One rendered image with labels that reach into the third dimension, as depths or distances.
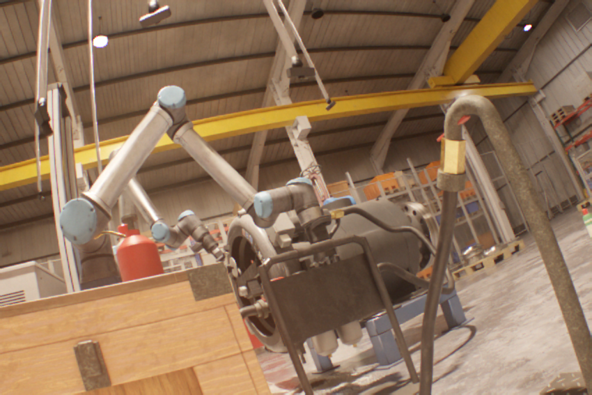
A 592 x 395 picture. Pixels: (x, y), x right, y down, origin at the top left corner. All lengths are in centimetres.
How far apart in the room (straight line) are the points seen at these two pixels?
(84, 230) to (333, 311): 85
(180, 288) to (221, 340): 9
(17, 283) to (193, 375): 123
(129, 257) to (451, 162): 57
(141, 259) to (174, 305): 15
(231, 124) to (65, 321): 1022
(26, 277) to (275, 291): 101
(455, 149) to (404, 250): 151
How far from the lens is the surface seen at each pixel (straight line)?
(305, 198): 149
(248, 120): 1078
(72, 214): 143
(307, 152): 1098
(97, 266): 154
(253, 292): 187
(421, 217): 245
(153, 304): 54
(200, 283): 55
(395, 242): 216
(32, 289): 167
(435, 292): 84
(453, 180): 73
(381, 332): 186
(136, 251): 67
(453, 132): 72
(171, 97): 161
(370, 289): 133
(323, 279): 126
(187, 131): 171
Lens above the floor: 36
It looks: 18 degrees up
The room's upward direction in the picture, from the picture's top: 21 degrees counter-clockwise
